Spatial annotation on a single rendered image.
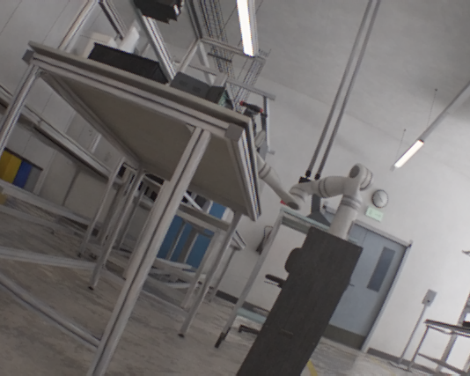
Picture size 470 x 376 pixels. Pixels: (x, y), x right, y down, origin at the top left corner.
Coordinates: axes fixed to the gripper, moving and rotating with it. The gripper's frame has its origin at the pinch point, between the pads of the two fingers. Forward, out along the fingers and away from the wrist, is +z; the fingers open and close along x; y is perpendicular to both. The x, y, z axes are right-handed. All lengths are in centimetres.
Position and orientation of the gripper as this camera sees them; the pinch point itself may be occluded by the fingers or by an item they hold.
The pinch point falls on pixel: (254, 106)
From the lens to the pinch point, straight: 204.6
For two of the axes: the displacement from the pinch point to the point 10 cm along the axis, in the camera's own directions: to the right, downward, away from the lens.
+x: 4.5, -7.5, 4.9
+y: -8.9, -3.8, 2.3
